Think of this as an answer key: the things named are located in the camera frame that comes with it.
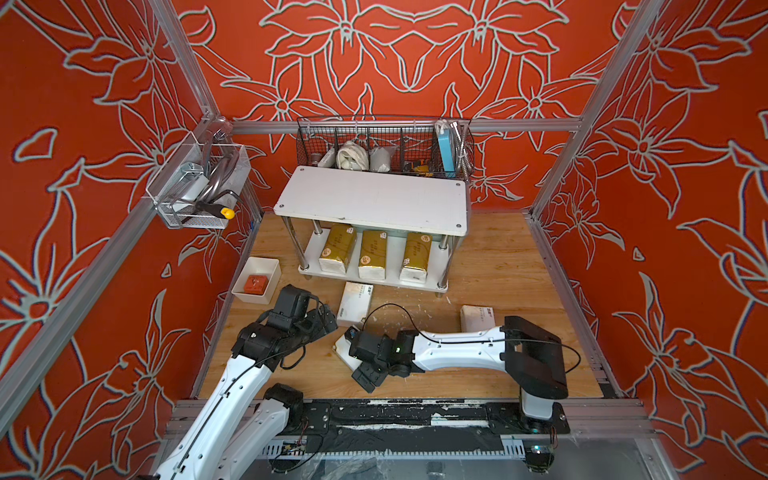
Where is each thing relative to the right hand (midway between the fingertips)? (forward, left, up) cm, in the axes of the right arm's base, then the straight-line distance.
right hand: (362, 370), depth 78 cm
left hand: (+9, +10, +11) cm, 17 cm away
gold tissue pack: (+33, +10, +11) cm, 36 cm away
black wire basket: (+64, -20, +28) cm, 72 cm away
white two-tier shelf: (+34, -10, +30) cm, 46 cm away
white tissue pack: (+19, +3, +1) cm, 19 cm away
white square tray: (+32, +35, +3) cm, 47 cm away
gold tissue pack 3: (+30, -15, +10) cm, 35 cm away
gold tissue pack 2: (+31, -2, +11) cm, 33 cm away
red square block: (+24, +36, +4) cm, 43 cm away
